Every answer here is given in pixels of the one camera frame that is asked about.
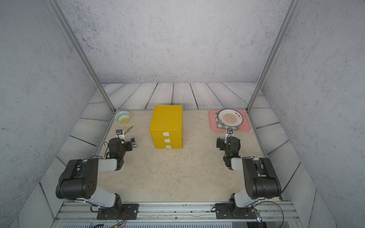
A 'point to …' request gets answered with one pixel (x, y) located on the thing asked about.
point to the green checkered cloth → (220, 125)
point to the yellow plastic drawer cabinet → (166, 127)
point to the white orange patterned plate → (230, 117)
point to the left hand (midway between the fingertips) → (128, 138)
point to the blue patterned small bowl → (122, 117)
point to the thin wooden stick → (128, 129)
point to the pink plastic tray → (245, 125)
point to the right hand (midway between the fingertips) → (228, 137)
